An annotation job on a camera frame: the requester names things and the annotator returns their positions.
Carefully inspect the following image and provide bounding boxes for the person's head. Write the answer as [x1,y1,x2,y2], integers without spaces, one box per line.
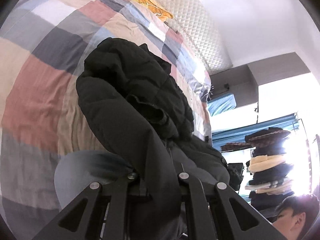
[272,194,319,240]

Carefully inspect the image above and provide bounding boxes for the cream quilted headboard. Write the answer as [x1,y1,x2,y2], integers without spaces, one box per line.
[156,0,233,75]

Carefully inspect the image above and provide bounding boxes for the black puffer jacket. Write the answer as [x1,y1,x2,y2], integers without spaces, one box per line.
[76,38,229,239]

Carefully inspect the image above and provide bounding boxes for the blue curtain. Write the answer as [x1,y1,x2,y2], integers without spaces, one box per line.
[212,113,299,151]

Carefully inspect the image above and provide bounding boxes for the stack of hats and clothes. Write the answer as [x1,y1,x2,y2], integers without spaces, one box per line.
[221,127,293,212]

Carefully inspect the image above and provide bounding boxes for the blue towel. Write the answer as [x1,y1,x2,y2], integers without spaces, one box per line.
[207,93,236,116]

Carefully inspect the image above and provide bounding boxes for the grey wardrobe cabinet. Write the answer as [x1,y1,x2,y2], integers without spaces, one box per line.
[208,53,310,107]

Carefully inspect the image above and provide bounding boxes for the checkered patchwork bed quilt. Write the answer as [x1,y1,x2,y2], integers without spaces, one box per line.
[1,0,210,239]

